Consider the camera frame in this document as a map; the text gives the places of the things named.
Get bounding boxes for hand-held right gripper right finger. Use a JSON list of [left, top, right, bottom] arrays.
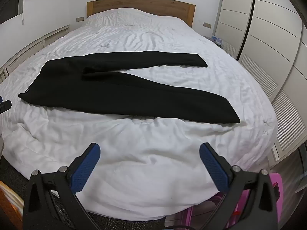
[[199, 142, 279, 230]]

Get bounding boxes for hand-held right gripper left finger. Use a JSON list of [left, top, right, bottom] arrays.
[[23, 143, 102, 230]]

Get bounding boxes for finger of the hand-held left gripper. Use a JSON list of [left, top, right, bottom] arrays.
[[0, 96, 12, 113]]

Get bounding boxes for black pants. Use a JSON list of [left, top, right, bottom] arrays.
[[18, 51, 241, 125]]

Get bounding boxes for white slatted radiator cover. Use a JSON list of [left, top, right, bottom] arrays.
[[0, 25, 70, 82]]

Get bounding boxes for white duvet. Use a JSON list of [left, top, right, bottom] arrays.
[[0, 8, 277, 221]]

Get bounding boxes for pink plastic stool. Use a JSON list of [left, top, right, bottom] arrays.
[[165, 172, 284, 230]]

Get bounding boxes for wooden furniture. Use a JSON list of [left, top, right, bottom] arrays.
[[0, 181, 24, 230]]

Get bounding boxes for window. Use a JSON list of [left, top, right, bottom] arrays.
[[0, 0, 24, 25]]

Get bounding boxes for white wardrobe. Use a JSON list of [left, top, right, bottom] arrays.
[[213, 0, 307, 163]]

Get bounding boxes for wooden headboard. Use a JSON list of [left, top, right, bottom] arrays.
[[87, 0, 196, 28]]

